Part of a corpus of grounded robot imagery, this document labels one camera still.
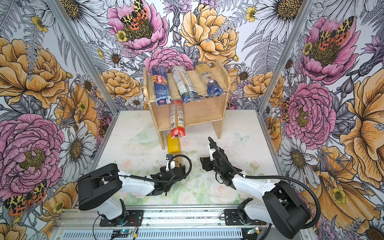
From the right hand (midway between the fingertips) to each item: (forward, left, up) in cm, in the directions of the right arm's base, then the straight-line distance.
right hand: (205, 162), depth 88 cm
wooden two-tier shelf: (+27, -4, +15) cm, 31 cm away
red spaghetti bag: (+16, +15, +19) cm, 29 cm away
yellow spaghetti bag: (+11, +19, -2) cm, 22 cm away
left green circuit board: (-32, +42, -6) cm, 53 cm away
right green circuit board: (-32, -22, -6) cm, 39 cm away
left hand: (-2, +17, -5) cm, 17 cm away
